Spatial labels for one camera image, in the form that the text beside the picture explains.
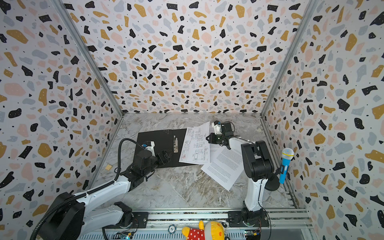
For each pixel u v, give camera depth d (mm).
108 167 906
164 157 772
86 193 456
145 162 654
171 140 1067
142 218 747
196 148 1023
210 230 654
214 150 993
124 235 702
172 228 716
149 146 767
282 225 738
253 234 716
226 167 931
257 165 525
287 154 689
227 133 810
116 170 906
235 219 741
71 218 399
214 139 898
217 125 923
